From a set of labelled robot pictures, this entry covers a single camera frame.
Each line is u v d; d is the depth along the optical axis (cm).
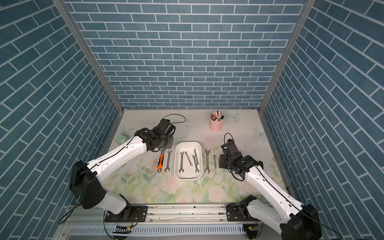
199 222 72
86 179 40
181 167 89
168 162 92
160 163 91
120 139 95
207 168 90
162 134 62
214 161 94
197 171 88
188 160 93
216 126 105
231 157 60
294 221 39
